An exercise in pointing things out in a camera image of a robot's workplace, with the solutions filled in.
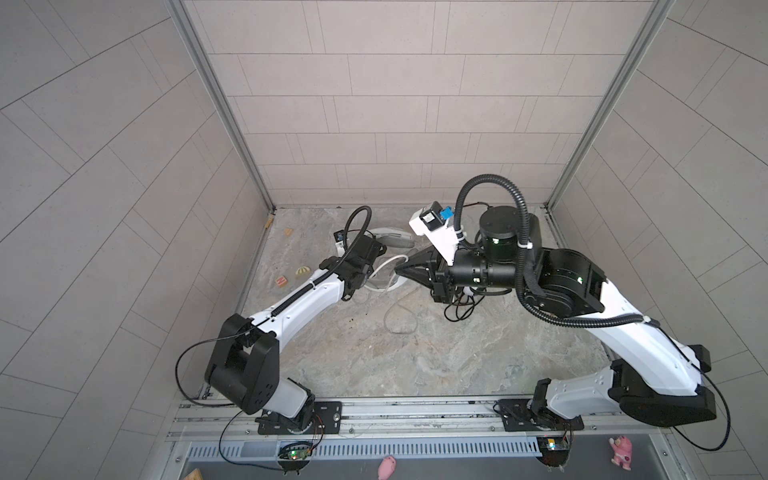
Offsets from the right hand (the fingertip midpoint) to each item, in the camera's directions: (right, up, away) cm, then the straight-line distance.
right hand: (400, 272), depth 49 cm
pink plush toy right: (+49, -42, +17) cm, 67 cm away
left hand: (-10, -3, +38) cm, 39 cm away
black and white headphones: (+20, -16, +40) cm, 47 cm away
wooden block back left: (-40, +6, +59) cm, 72 cm away
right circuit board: (+36, -44, +19) cm, 60 cm away
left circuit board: (-23, -41, +16) cm, 50 cm away
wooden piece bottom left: (-44, -45, +14) cm, 65 cm away
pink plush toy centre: (-3, -45, +15) cm, 47 cm away
